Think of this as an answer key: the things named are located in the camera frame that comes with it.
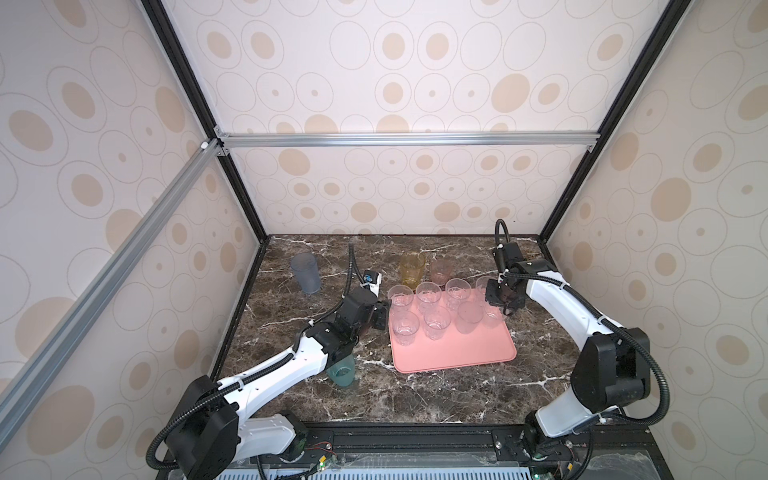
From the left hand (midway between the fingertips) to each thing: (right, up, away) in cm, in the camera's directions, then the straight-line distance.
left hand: (393, 298), depth 80 cm
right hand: (+31, -1, +9) cm, 32 cm away
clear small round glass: (+24, -6, +13) cm, 28 cm away
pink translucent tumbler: (+17, +7, +26) cm, 32 cm away
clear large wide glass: (+14, -9, +15) cm, 22 cm away
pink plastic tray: (+19, -18, +13) cm, 29 cm away
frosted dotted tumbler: (+32, -8, +15) cm, 36 cm away
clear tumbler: (+2, -2, +19) cm, 19 cm away
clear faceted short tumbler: (+21, 0, +18) cm, 28 cm away
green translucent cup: (-14, -22, +6) cm, 27 cm away
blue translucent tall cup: (-29, +7, +20) cm, 36 cm away
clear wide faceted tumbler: (+4, -10, +13) cm, 17 cm away
